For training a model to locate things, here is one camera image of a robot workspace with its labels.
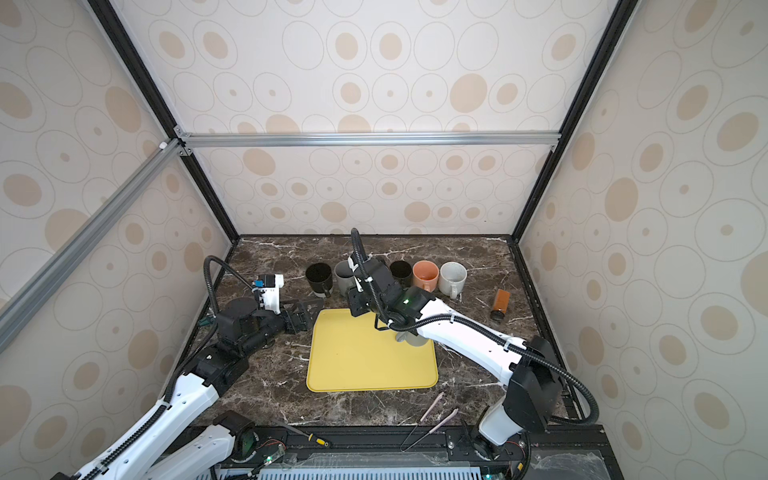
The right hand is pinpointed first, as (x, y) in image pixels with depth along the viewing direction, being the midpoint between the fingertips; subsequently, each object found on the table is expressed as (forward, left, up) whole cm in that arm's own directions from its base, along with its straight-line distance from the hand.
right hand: (353, 291), depth 77 cm
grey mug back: (-4, -16, -19) cm, 25 cm away
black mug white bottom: (+15, +14, -13) cm, 24 cm away
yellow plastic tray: (-8, +3, -22) cm, 23 cm away
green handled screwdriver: (+3, +49, -19) cm, 53 cm away
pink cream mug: (+19, -22, -18) cm, 34 cm away
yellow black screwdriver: (-29, +11, -21) cm, 38 cm away
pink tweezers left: (-26, -18, -22) cm, 38 cm away
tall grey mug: (+14, +5, -12) cm, 19 cm away
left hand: (-4, +8, +3) cm, 9 cm away
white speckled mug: (+16, -30, -17) cm, 38 cm away
